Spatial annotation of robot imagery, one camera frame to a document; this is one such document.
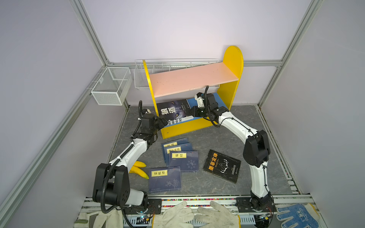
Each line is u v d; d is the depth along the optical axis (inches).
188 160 34.6
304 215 27.8
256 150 20.8
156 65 36.8
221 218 27.8
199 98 32.1
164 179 32.1
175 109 36.0
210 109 28.1
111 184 16.7
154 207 28.9
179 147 36.7
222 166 34.2
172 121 35.1
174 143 38.0
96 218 26.9
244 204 29.1
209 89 30.5
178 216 27.9
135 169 31.7
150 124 26.9
